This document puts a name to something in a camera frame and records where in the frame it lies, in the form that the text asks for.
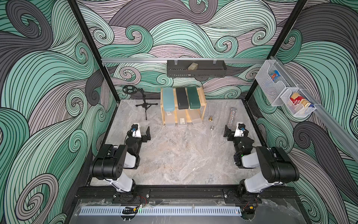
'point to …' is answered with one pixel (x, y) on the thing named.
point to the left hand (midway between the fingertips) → (141, 126)
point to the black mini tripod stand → (130, 89)
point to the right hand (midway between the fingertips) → (235, 126)
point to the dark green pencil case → (193, 97)
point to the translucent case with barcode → (182, 117)
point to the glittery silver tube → (233, 111)
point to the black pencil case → (182, 102)
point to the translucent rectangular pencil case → (196, 118)
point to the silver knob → (211, 128)
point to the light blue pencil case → (168, 99)
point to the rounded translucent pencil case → (170, 118)
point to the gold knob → (210, 119)
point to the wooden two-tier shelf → (203, 101)
